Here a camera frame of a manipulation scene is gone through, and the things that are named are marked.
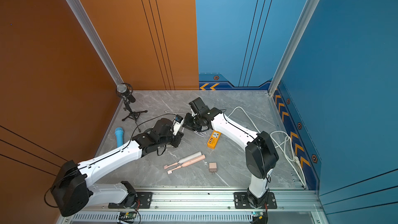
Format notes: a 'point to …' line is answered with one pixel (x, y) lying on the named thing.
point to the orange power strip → (214, 139)
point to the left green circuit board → (128, 216)
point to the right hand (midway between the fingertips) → (182, 125)
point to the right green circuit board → (259, 217)
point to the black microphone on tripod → (125, 90)
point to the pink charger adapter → (213, 167)
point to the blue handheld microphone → (119, 132)
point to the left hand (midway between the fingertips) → (183, 132)
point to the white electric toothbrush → (184, 160)
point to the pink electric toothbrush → (192, 162)
